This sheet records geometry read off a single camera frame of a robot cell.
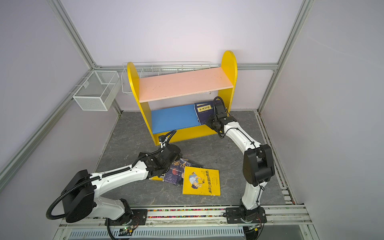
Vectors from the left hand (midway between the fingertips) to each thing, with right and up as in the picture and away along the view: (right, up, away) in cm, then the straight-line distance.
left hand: (176, 150), depth 83 cm
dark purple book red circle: (0, -13, -1) cm, 13 cm away
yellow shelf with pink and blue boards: (+3, +18, +11) cm, 21 cm away
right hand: (+19, +16, +9) cm, 26 cm away
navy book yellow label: (+17, +23, +13) cm, 32 cm away
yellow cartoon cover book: (+13, -17, -1) cm, 21 cm away
